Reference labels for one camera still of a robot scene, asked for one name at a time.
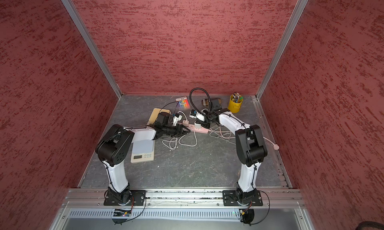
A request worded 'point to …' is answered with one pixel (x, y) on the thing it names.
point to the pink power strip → (202, 130)
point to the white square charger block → (197, 126)
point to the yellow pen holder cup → (235, 102)
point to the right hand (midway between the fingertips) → (199, 122)
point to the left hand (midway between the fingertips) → (188, 134)
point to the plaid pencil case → (214, 102)
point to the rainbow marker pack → (183, 103)
